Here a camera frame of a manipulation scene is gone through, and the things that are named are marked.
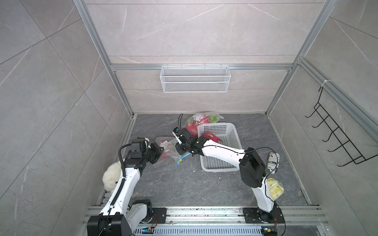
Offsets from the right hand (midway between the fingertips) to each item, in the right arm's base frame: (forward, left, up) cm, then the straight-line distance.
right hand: (179, 144), depth 89 cm
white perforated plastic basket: (+14, -32, -9) cm, 36 cm away
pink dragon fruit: (+5, -21, +1) cm, 21 cm away
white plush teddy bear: (-23, +29, +10) cm, 38 cm away
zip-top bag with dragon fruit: (+18, -8, 0) cm, 19 cm away
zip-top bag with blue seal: (-8, +5, +3) cm, 10 cm away
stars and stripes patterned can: (-8, -58, -9) cm, 60 cm away
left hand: (-4, +7, +6) cm, 10 cm away
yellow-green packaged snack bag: (-24, -54, -10) cm, 60 cm away
